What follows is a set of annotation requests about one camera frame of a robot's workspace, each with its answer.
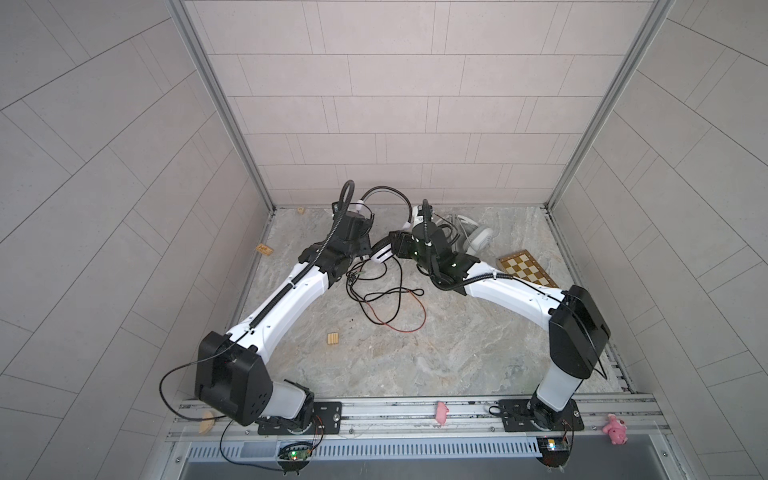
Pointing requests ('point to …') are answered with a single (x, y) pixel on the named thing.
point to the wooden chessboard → (521, 264)
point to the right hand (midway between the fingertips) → (393, 234)
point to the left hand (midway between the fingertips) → (367, 231)
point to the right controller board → (554, 451)
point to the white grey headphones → (469, 237)
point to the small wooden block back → (301, 210)
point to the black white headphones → (382, 250)
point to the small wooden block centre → (333, 338)
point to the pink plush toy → (616, 430)
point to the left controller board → (294, 456)
